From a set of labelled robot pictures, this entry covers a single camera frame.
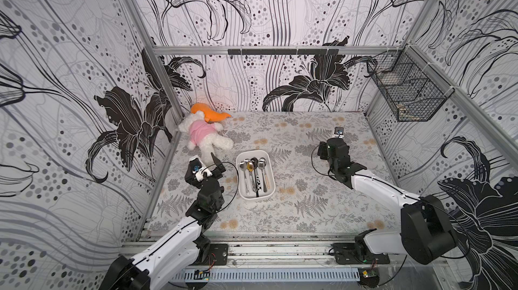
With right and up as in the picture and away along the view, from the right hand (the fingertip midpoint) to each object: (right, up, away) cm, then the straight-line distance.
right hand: (331, 141), depth 88 cm
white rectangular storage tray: (-40, -7, +8) cm, 41 cm away
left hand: (-53, -8, -9) cm, 55 cm away
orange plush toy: (-61, +13, +25) cm, 67 cm away
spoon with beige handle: (-31, -12, +7) cm, 34 cm away
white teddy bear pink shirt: (-60, +3, +11) cm, 61 cm away
